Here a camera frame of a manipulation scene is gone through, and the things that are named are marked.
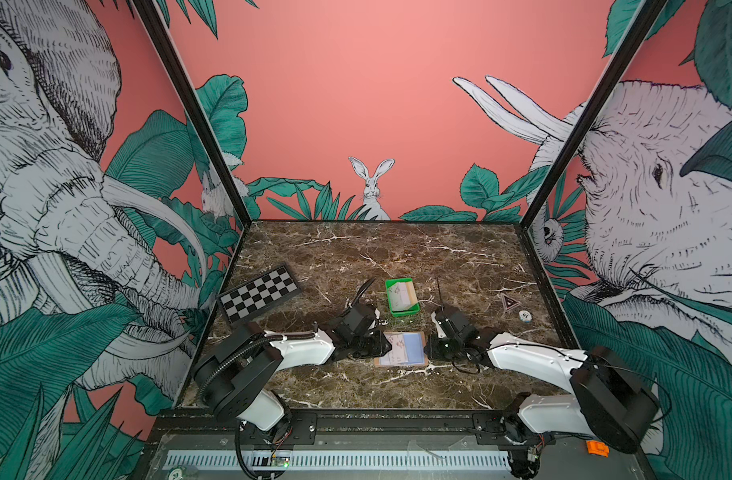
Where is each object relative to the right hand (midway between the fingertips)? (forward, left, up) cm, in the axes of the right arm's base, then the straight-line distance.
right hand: (421, 348), depth 86 cm
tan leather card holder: (0, +4, -1) cm, 4 cm away
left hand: (0, +8, +2) cm, 8 cm away
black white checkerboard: (+17, +52, +2) cm, 55 cm away
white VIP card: (-1, +7, -2) cm, 7 cm away
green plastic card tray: (+12, +2, -1) cm, 12 cm away
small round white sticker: (+12, -35, -3) cm, 37 cm away
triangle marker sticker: (+17, -32, -3) cm, 36 cm away
